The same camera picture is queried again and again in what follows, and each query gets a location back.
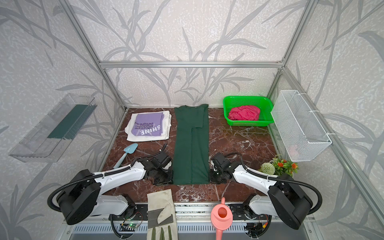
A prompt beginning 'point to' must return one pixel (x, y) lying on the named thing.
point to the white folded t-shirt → (147, 126)
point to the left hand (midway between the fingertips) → (176, 179)
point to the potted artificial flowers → (277, 166)
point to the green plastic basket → (264, 103)
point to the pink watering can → (221, 216)
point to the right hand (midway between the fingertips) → (207, 176)
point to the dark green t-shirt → (191, 145)
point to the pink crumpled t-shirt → (246, 112)
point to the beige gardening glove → (162, 224)
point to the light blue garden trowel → (129, 149)
